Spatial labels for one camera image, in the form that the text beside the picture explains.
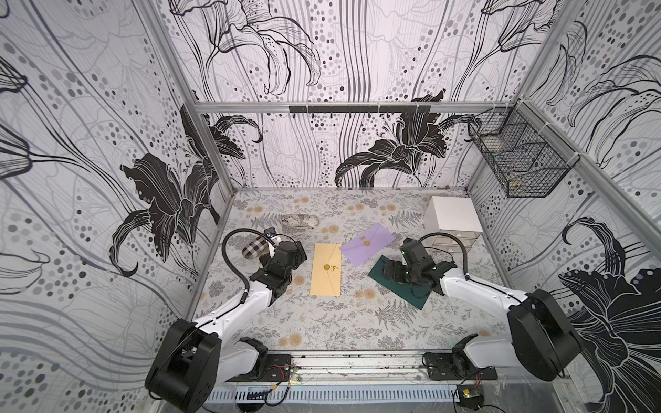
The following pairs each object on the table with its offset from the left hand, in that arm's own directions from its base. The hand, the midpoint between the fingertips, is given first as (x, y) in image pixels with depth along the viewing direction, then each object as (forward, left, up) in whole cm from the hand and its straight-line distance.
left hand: (290, 252), depth 88 cm
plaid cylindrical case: (+5, +15, -5) cm, 16 cm away
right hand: (-3, -37, -5) cm, 38 cm away
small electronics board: (-39, -55, -9) cm, 68 cm away
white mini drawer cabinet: (+14, -59, +6) cm, 61 cm away
